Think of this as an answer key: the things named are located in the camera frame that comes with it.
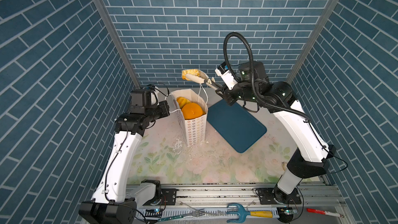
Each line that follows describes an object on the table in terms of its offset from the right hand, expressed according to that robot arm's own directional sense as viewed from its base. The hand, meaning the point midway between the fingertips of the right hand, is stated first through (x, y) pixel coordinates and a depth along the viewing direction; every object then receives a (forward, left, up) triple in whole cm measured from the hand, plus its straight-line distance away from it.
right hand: (216, 86), depth 62 cm
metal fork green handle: (-39, +5, -42) cm, 58 cm away
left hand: (-2, +21, -12) cm, 24 cm away
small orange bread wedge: (+8, +19, -21) cm, 29 cm away
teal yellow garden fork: (-37, -14, -41) cm, 57 cm away
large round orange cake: (0, +12, -18) cm, 22 cm away
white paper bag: (-6, +10, -24) cm, 27 cm away
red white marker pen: (-34, -52, -43) cm, 76 cm away
